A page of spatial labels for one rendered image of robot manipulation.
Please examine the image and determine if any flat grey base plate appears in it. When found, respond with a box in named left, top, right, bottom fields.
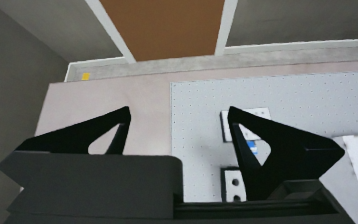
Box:
left=170, top=71, right=358, bottom=202

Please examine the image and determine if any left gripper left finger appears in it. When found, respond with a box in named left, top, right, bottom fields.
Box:
left=14, top=106, right=131, bottom=154

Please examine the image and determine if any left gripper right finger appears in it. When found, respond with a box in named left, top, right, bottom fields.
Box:
left=227, top=106, right=345, bottom=201

